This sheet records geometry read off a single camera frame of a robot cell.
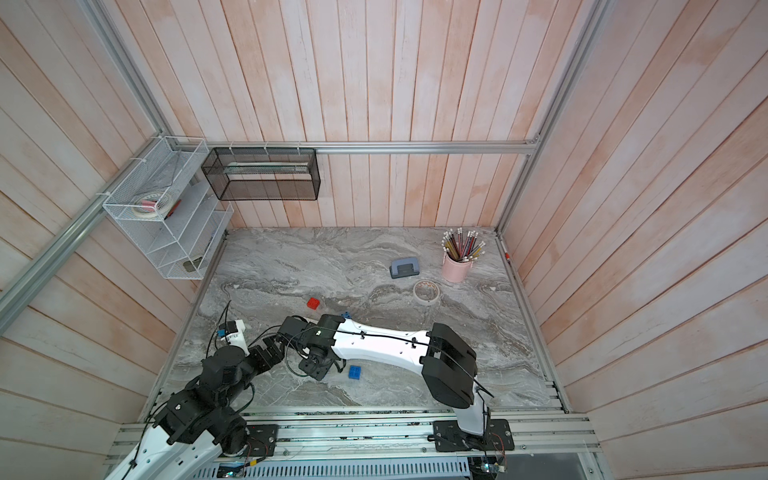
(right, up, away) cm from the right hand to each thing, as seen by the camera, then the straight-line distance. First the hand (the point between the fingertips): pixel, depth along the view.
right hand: (319, 361), depth 79 cm
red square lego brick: (-6, +13, +19) cm, 24 cm away
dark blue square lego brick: (+9, -6, +7) cm, 13 cm away
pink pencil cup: (+43, +23, +24) cm, 55 cm away
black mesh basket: (-25, +57, +23) cm, 67 cm away
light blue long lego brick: (+6, +9, +16) cm, 20 cm away
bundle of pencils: (+44, +31, +22) cm, 58 cm away
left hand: (-11, +5, -1) cm, 12 cm away
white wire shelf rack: (-37, +32, -1) cm, 49 cm away
